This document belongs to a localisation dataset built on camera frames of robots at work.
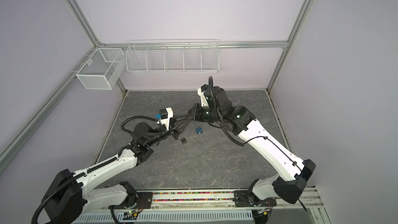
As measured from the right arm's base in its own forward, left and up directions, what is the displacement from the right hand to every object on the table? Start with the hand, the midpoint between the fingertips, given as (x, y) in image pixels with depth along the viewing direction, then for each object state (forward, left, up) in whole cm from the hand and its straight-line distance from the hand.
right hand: (186, 113), depth 64 cm
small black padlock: (+5, +5, -33) cm, 34 cm away
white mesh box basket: (+43, +59, -8) cm, 73 cm away
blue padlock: (+11, -3, -33) cm, 35 cm away
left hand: (-1, -1, -3) cm, 4 cm away
